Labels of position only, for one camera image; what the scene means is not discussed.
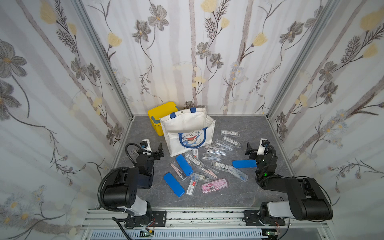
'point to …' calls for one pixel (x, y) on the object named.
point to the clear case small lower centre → (203, 177)
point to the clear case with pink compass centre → (199, 164)
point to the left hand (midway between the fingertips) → (154, 143)
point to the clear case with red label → (192, 184)
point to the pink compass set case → (214, 185)
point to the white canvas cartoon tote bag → (188, 130)
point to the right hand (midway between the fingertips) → (259, 142)
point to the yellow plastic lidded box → (155, 114)
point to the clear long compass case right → (230, 170)
